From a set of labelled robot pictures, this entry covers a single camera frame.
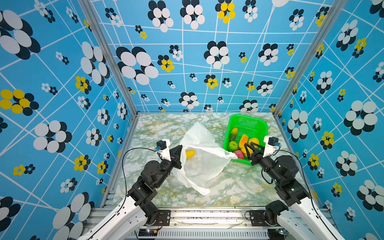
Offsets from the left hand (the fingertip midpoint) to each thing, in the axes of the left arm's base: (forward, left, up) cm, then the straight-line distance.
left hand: (182, 146), depth 68 cm
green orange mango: (+24, -32, -23) cm, 47 cm away
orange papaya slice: (+20, -38, -24) cm, 49 cm away
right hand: (+2, -32, -2) cm, 32 cm away
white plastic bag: (+7, -11, -27) cm, 30 cm away
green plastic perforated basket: (+33, -48, -25) cm, 63 cm away
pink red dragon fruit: (+7, -32, -20) cm, 39 cm away
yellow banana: (+10, -2, -26) cm, 28 cm away
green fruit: (+14, -30, -21) cm, 40 cm away
